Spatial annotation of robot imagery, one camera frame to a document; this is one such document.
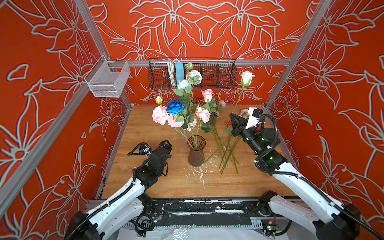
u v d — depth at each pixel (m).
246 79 0.57
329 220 0.39
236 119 0.63
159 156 0.58
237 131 0.59
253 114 0.57
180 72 0.89
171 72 0.90
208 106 0.69
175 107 0.53
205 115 0.66
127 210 0.56
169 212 0.73
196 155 0.89
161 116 0.58
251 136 0.58
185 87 0.66
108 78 0.94
